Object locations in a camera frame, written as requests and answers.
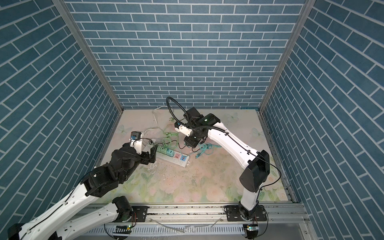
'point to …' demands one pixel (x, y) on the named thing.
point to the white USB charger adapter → (153, 140)
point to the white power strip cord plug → (155, 119)
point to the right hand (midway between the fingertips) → (187, 139)
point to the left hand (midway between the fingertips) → (149, 144)
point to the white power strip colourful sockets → (179, 159)
